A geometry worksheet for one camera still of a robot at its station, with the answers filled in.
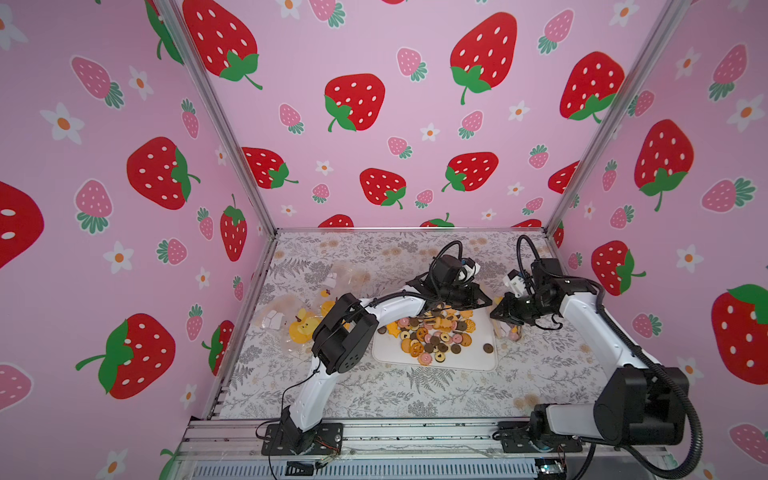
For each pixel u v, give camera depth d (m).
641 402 0.41
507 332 0.84
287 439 0.64
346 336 0.54
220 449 0.73
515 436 0.73
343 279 1.01
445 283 0.73
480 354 0.89
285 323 0.88
